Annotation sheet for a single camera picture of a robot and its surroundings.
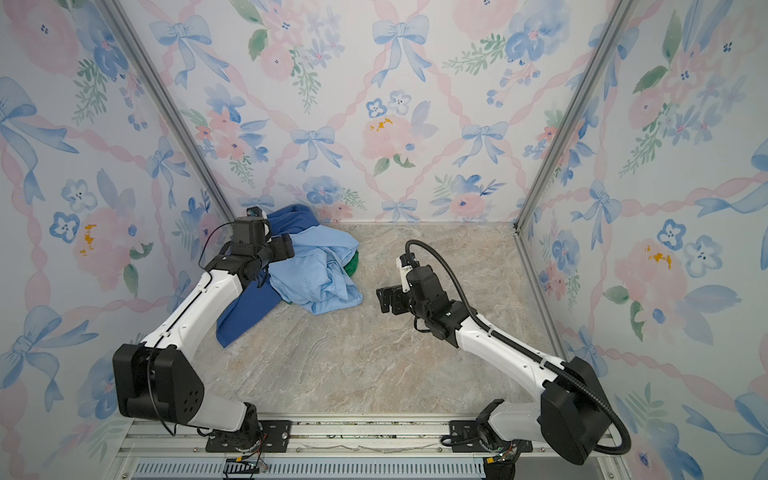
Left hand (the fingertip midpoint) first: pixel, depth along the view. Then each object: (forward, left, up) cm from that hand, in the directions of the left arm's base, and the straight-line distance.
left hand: (277, 239), depth 85 cm
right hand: (-12, -32, -6) cm, 35 cm away
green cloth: (+7, -19, -21) cm, 29 cm away
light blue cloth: (-5, -10, -12) cm, 16 cm away
